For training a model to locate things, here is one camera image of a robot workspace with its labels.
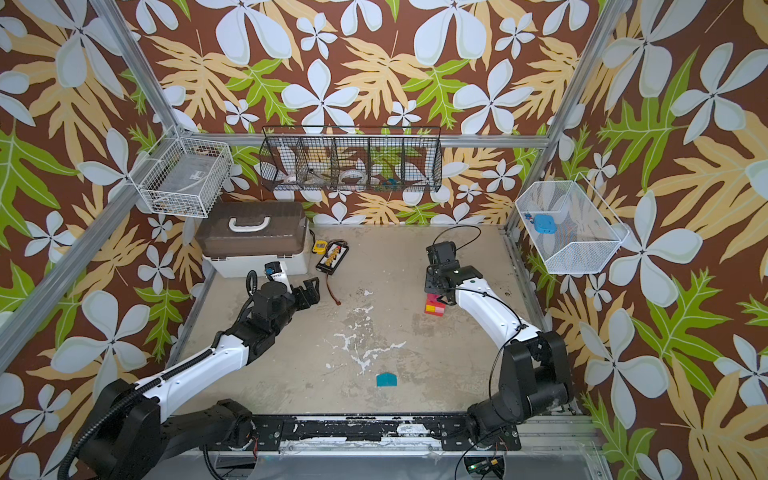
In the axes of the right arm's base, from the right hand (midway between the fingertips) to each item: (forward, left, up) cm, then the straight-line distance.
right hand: (436, 279), depth 89 cm
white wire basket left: (+23, +74, +22) cm, 80 cm away
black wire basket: (+36, +14, +19) cm, 43 cm away
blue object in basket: (+10, -31, +14) cm, 35 cm away
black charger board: (+18, +35, -11) cm, 41 cm away
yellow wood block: (-4, +1, -11) cm, 11 cm away
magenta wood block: (-3, +1, -7) cm, 8 cm away
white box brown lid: (+11, +60, +8) cm, 62 cm away
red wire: (0, +31, -13) cm, 34 cm away
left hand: (-2, +39, +4) cm, 39 cm away
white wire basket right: (+9, -38, +13) cm, 41 cm away
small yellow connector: (+23, +40, -10) cm, 47 cm away
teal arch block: (-25, +16, -13) cm, 32 cm away
